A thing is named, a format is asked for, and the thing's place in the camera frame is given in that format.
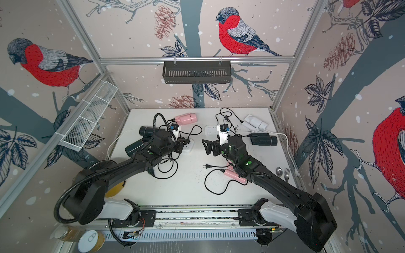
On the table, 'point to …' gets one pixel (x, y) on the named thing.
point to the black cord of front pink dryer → (206, 166)
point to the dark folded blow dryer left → (147, 132)
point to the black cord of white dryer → (228, 116)
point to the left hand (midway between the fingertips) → (188, 137)
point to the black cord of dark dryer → (172, 161)
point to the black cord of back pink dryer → (170, 120)
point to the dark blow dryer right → (263, 139)
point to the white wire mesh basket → (77, 134)
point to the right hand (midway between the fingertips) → (210, 136)
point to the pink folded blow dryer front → (231, 172)
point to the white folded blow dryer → (251, 121)
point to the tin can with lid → (91, 241)
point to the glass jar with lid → (67, 232)
